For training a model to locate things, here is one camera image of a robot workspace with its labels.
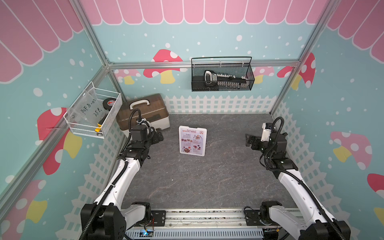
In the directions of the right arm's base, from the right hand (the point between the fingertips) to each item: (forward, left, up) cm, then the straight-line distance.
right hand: (253, 134), depth 80 cm
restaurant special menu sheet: (+3, +33, -9) cm, 35 cm away
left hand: (+2, +54, -1) cm, 54 cm away
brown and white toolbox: (+21, +58, +1) cm, 62 cm away
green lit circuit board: (-42, +56, -24) cm, 74 cm away
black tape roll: (+14, +78, +13) cm, 80 cm away
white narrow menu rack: (+3, +33, -10) cm, 35 cm away
